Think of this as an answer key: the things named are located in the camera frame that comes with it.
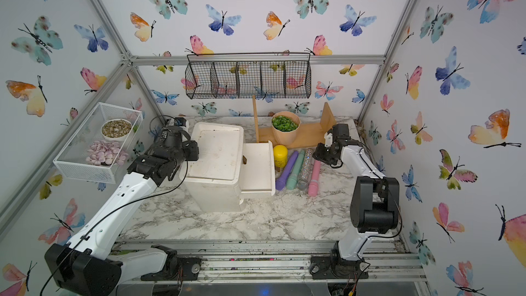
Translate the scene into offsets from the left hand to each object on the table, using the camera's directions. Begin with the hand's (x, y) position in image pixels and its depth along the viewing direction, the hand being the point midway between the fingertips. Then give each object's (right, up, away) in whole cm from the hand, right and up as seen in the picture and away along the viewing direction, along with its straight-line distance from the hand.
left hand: (195, 142), depth 78 cm
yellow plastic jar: (+33, -4, +13) cm, 36 cm away
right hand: (+49, -5, +14) cm, 51 cm away
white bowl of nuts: (-26, +5, -6) cm, 27 cm away
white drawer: (+23, -15, +17) cm, 32 cm away
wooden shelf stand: (+48, +4, +23) cm, 53 cm away
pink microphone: (+47, -20, +13) cm, 53 cm away
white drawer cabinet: (+8, -10, -4) cm, 13 cm away
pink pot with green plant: (+35, +7, +13) cm, 38 cm away
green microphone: (+38, -17, +15) cm, 44 cm away
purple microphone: (+33, -18, +12) cm, 39 cm away
